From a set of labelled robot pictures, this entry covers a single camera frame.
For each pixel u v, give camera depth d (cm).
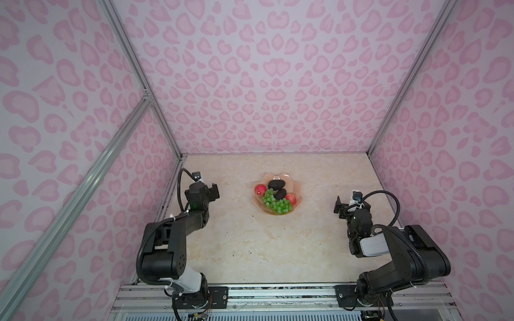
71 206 55
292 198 93
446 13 70
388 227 66
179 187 66
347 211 80
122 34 74
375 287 61
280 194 98
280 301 73
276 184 99
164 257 45
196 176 80
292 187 101
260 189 95
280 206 88
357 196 77
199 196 73
